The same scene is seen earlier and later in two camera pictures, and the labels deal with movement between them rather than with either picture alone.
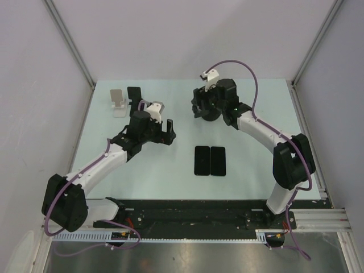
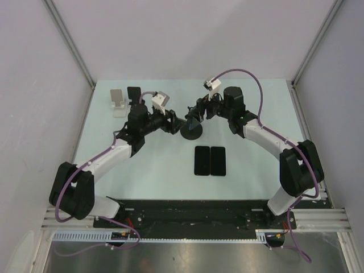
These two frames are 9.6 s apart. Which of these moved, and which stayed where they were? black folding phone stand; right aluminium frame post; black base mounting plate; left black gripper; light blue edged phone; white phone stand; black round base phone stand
Moved: left black gripper; black round base phone stand
Stayed: right aluminium frame post; white phone stand; black folding phone stand; black base mounting plate; light blue edged phone
